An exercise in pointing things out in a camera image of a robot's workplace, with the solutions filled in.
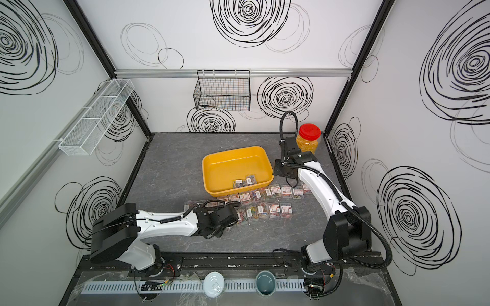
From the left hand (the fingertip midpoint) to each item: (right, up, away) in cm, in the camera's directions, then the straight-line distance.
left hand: (233, 220), depth 84 cm
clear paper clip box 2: (+25, +10, +8) cm, 29 cm away
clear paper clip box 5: (+11, +9, +7) cm, 16 cm away
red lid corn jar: (+36, +37, +10) cm, 52 cm away
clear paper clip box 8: (-4, +8, +7) cm, 11 cm away
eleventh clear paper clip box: (-22, +5, +5) cm, 23 cm away
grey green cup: (+13, -18, -14) cm, 26 cm away
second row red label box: (+19, +4, +3) cm, 19 cm away
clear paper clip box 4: (+15, +10, +8) cm, 20 cm away
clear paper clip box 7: (0, +8, +7) cm, 11 cm away
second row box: (+24, +3, +3) cm, 25 cm away
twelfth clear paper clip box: (+31, +10, +8) cm, 33 cm away
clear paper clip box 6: (+5, +8, +7) cm, 12 cm away
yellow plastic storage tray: (-9, +20, +15) cm, 27 cm away
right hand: (+21, +22, 0) cm, 30 cm away
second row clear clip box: (+7, +2, +1) cm, 7 cm away
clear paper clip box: (+36, +12, +10) cm, 39 cm away
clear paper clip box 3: (+20, +11, +10) cm, 25 cm away
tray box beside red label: (+13, +3, +3) cm, 14 cm away
